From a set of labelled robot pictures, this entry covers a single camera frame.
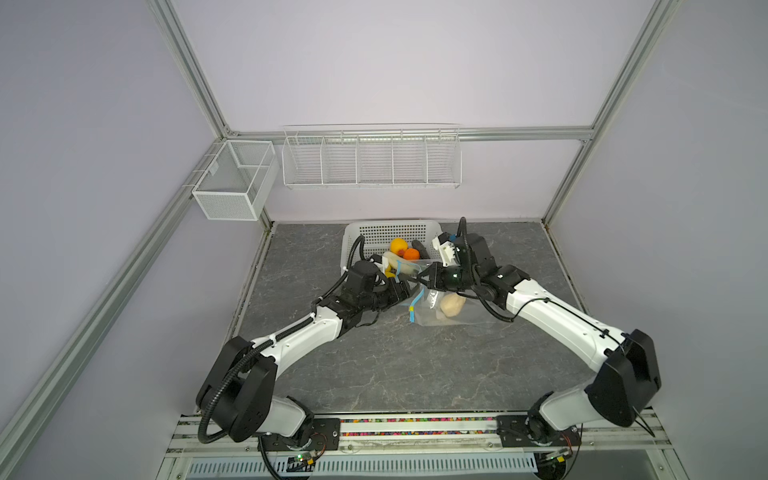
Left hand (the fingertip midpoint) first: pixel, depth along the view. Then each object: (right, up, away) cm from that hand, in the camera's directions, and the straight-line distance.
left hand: (415, 292), depth 80 cm
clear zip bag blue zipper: (+6, -4, +1) cm, 7 cm away
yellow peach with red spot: (-4, +13, +27) cm, 31 cm away
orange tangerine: (+1, +10, +25) cm, 27 cm away
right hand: (0, +4, -2) cm, 5 cm away
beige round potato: (+12, -5, +8) cm, 15 cm away
